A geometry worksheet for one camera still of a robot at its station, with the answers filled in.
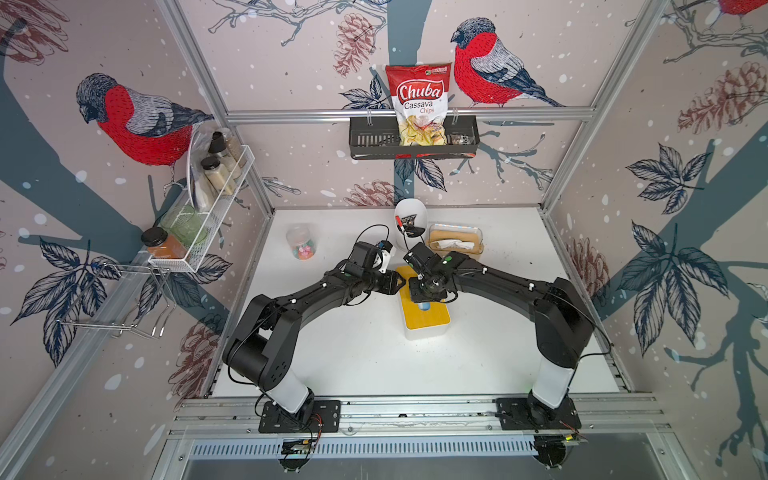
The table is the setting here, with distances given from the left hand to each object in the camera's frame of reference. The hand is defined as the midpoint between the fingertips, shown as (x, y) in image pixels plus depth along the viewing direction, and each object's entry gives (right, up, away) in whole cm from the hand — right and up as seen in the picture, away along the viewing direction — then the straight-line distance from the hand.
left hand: (404, 275), depth 88 cm
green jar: (-54, +15, -17) cm, 59 cm away
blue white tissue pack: (+6, -9, -2) cm, 11 cm away
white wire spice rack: (-50, +10, -24) cm, 57 cm away
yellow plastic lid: (+3, -11, -7) cm, 13 cm away
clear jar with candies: (-35, +10, +12) cm, 38 cm away
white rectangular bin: (+3, -11, -6) cm, 13 cm away
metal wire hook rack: (-56, +1, -32) cm, 65 cm away
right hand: (+3, -6, 0) cm, 7 cm away
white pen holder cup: (+3, +16, +18) cm, 25 cm away
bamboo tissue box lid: (+22, +12, +15) cm, 29 cm away
